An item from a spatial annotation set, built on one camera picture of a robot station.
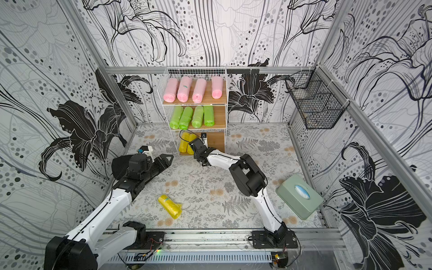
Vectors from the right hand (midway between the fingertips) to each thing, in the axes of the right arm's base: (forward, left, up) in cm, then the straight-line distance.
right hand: (203, 148), depth 102 cm
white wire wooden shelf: (+14, -8, -3) cm, 16 cm away
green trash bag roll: (+4, +12, +25) cm, 28 cm away
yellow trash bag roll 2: (-3, +8, +3) cm, 9 cm away
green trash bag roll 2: (+1, +7, +24) cm, 25 cm away
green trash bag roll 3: (0, 0, +25) cm, 25 cm away
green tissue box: (-32, -49, +3) cm, 59 cm away
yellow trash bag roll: (+1, +12, +2) cm, 13 cm away
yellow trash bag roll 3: (-36, +11, 0) cm, 38 cm away
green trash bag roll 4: (+4, -5, +23) cm, 24 cm away
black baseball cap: (-14, +45, +5) cm, 47 cm away
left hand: (-17, +13, +12) cm, 24 cm away
